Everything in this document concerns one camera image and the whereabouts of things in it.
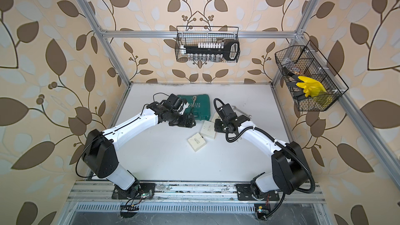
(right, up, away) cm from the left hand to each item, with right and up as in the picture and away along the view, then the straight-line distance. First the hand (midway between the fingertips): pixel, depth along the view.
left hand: (187, 120), depth 83 cm
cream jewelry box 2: (+12, -7, +10) cm, 17 cm away
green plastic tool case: (+5, +7, +19) cm, 21 cm away
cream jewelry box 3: (+16, 0, +15) cm, 22 cm away
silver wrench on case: (+2, +12, +20) cm, 23 cm away
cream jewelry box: (+5, -13, +4) cm, 14 cm away
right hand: (+17, -4, +4) cm, 18 cm away
